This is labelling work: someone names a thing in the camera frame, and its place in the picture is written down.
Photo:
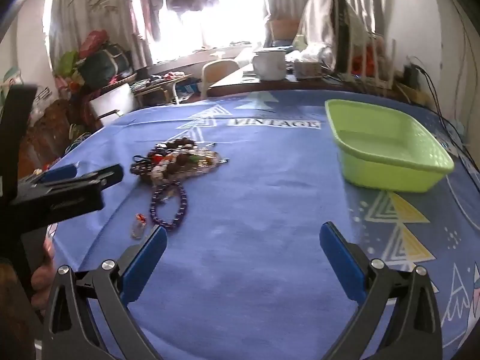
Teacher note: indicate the white storage box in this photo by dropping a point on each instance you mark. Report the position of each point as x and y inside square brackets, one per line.
[112, 103]

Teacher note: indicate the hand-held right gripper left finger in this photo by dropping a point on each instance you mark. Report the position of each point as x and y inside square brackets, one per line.
[146, 262]

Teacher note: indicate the blue printed tablecloth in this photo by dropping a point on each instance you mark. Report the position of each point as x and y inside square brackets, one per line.
[262, 195]

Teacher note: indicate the person's left hand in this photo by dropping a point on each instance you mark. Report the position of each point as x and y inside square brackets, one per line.
[41, 281]

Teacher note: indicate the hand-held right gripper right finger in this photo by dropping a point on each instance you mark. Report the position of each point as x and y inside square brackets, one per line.
[341, 266]

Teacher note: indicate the beige chair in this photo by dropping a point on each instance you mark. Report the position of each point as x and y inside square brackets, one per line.
[215, 73]

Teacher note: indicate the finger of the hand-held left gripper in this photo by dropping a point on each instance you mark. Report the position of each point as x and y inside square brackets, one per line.
[60, 172]
[107, 176]

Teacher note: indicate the white slatted rack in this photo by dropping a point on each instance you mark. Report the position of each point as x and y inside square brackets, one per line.
[371, 60]

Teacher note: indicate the person's left forearm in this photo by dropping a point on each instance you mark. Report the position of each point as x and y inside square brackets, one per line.
[15, 326]

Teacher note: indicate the tissue box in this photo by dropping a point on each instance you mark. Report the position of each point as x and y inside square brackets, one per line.
[307, 69]

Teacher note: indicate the pile of mixed jewelry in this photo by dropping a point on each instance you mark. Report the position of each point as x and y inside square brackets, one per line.
[176, 161]

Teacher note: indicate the red bag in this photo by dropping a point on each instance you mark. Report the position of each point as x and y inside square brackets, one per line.
[93, 41]

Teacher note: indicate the wooden desk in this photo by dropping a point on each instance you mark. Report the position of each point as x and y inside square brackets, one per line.
[240, 82]

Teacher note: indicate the green plastic basket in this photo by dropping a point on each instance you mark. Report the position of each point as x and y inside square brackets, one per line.
[390, 172]

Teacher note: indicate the hanging pink clothing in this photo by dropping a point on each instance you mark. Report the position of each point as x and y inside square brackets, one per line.
[144, 11]

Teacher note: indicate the small red-topped pendant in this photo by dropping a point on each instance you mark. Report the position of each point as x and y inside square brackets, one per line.
[138, 229]

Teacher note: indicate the dark green duffel bag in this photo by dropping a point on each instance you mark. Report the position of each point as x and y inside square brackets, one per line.
[105, 63]

